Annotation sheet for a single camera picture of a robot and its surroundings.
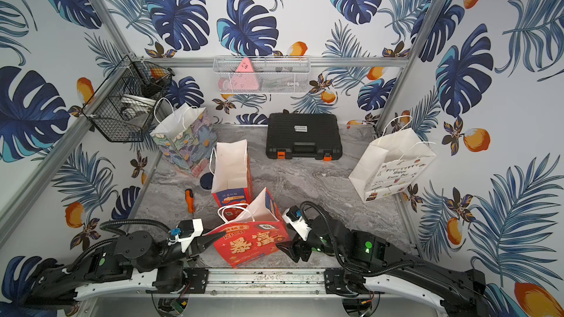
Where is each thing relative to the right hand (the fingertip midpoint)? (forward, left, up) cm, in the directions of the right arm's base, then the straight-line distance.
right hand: (283, 234), depth 67 cm
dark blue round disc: (+29, +35, -16) cm, 48 cm away
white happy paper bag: (+22, -37, +7) cm, 44 cm away
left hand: (-3, +16, +11) cm, 19 cm away
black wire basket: (+42, +63, +15) cm, 78 cm away
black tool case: (+59, -9, -17) cm, 62 cm away
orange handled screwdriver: (+20, +40, -15) cm, 47 cm away
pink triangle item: (+57, +17, +18) cm, 62 cm away
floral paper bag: (+36, +39, +5) cm, 54 cm away
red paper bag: (-2, +8, +6) cm, 10 cm away
